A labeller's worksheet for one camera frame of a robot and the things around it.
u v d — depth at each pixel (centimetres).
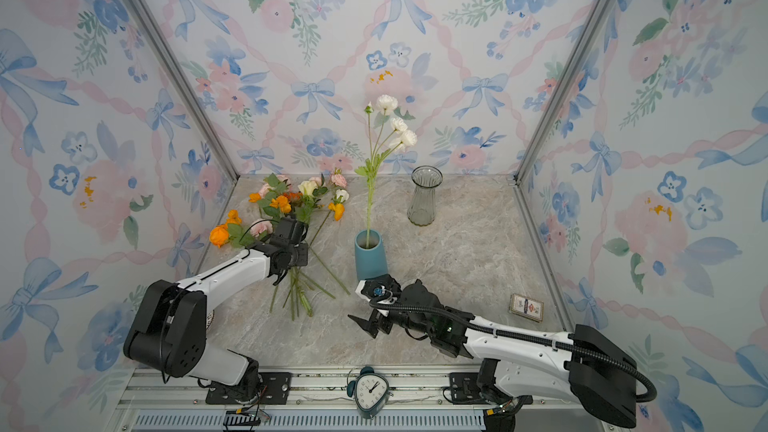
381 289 62
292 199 106
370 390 70
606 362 41
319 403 73
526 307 86
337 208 107
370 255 80
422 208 109
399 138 75
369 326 64
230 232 99
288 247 71
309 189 107
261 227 100
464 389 73
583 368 41
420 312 57
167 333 45
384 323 65
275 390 74
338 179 113
